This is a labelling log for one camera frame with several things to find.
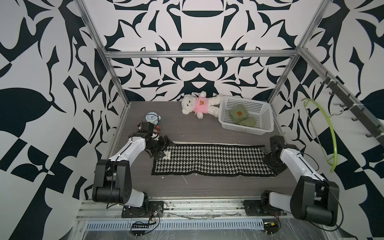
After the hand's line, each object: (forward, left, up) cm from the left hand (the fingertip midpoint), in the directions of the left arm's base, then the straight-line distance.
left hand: (169, 146), depth 88 cm
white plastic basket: (+29, -64, -4) cm, 71 cm away
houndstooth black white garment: (-6, -25, -6) cm, 27 cm away
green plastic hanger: (-10, -73, +24) cm, 78 cm away
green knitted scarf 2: (+18, -53, -3) cm, 56 cm away
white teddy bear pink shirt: (+32, -21, +1) cm, 38 cm away
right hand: (-11, -56, -4) cm, 58 cm away
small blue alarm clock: (+24, +13, -3) cm, 28 cm away
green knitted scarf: (+22, -45, +1) cm, 50 cm away
